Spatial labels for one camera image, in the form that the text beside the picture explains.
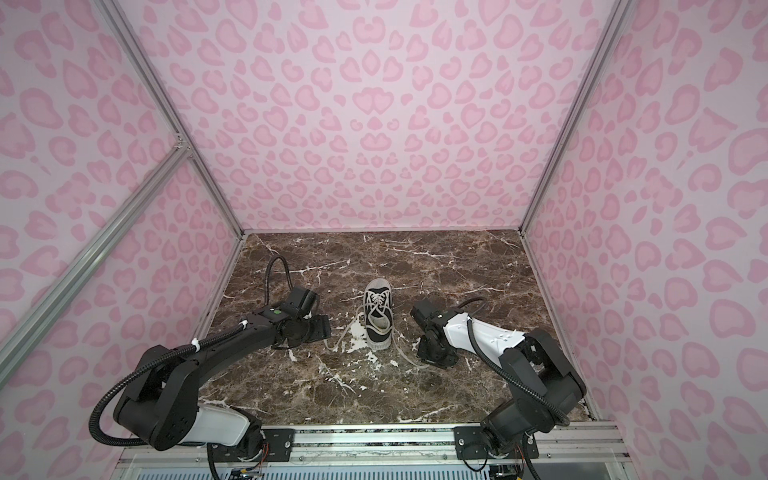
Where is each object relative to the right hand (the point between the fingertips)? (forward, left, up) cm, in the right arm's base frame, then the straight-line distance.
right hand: (427, 361), depth 85 cm
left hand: (+8, +31, +4) cm, 32 cm away
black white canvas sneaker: (+4, +14, +3) cm, 15 cm away
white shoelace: (+12, +14, +2) cm, 19 cm away
